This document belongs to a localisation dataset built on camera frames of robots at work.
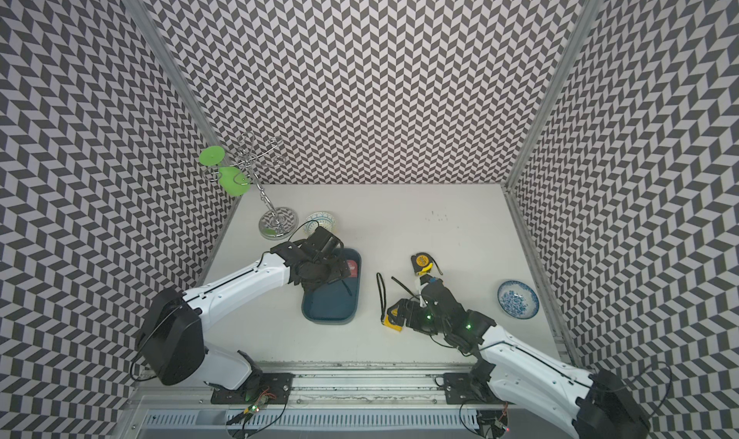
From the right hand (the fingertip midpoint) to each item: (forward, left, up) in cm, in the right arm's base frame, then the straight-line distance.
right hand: (398, 321), depth 78 cm
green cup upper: (+39, +53, +27) cm, 71 cm away
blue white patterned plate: (+8, -37, -5) cm, 38 cm away
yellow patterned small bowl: (+38, +28, -2) cm, 47 cm away
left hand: (+11, +18, +3) cm, 21 cm away
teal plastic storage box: (+7, +19, -4) cm, 20 cm away
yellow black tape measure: (+20, -9, -3) cm, 22 cm away
